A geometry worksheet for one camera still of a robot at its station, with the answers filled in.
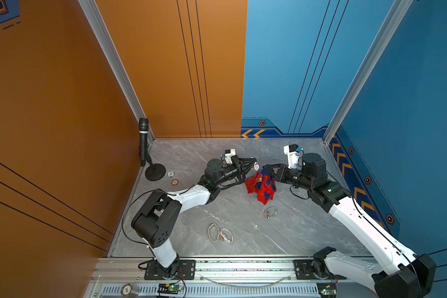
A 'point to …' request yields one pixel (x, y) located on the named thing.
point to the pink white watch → (223, 237)
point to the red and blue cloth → (262, 184)
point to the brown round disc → (175, 182)
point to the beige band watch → (213, 232)
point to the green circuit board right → (328, 290)
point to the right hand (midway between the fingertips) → (267, 168)
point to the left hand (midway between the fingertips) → (258, 158)
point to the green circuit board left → (169, 288)
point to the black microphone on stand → (154, 172)
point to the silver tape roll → (130, 290)
